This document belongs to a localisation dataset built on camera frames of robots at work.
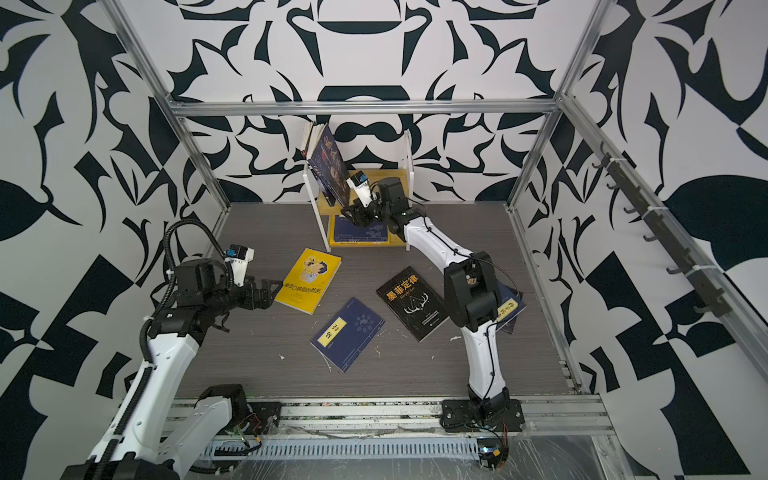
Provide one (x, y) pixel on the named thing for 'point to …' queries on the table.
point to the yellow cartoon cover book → (307, 282)
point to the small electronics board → (491, 452)
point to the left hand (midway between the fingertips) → (264, 276)
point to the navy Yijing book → (346, 338)
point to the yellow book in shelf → (333, 243)
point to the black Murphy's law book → (413, 304)
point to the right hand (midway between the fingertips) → (349, 202)
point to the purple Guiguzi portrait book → (328, 163)
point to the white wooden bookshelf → (323, 207)
